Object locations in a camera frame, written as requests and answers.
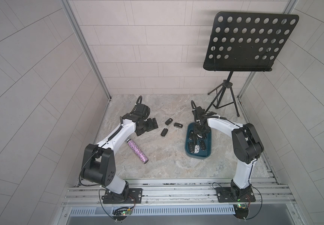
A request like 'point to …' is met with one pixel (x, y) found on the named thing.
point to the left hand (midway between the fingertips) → (154, 126)
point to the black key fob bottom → (191, 146)
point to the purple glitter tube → (137, 150)
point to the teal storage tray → (202, 154)
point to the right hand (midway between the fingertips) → (196, 130)
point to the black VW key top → (169, 121)
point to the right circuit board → (241, 211)
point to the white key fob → (197, 148)
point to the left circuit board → (120, 214)
